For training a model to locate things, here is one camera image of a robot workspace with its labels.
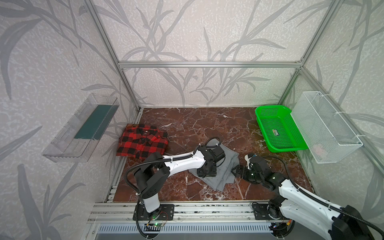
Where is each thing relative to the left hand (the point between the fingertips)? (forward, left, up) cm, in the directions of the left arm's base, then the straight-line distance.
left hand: (213, 171), depth 83 cm
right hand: (+2, -13, 0) cm, 13 cm away
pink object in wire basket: (+6, -52, +17) cm, 55 cm away
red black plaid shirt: (+19, +47, +1) cm, 50 cm away
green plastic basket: (+33, -50, -5) cm, 60 cm away
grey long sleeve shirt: (-1, -6, -2) cm, 7 cm away
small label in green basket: (+30, -46, -4) cm, 55 cm away
